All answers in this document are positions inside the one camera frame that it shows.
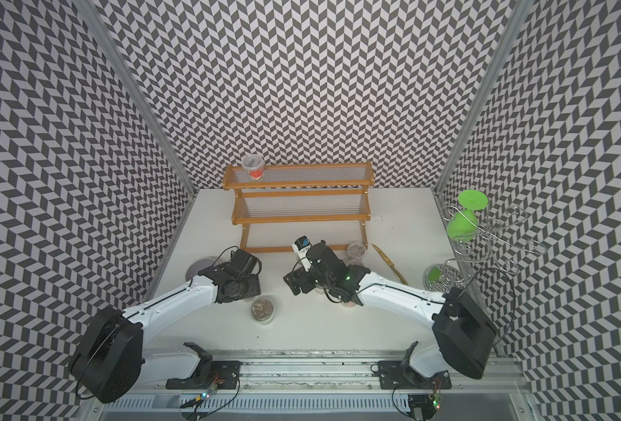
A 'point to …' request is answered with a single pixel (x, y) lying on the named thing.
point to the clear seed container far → (355, 251)
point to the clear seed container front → (262, 310)
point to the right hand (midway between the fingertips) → (298, 276)
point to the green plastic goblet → (462, 225)
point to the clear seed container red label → (254, 166)
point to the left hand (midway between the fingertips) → (248, 290)
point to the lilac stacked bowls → (197, 265)
